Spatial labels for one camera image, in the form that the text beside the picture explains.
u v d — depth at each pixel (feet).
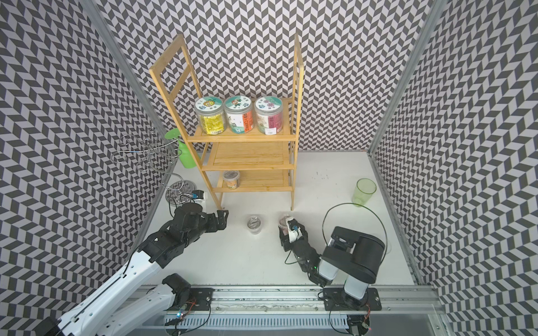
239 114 1.92
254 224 2.77
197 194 2.19
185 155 2.77
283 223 2.71
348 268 1.61
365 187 2.95
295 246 2.19
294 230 2.33
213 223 2.20
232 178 2.57
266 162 2.43
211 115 1.88
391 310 2.37
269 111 1.87
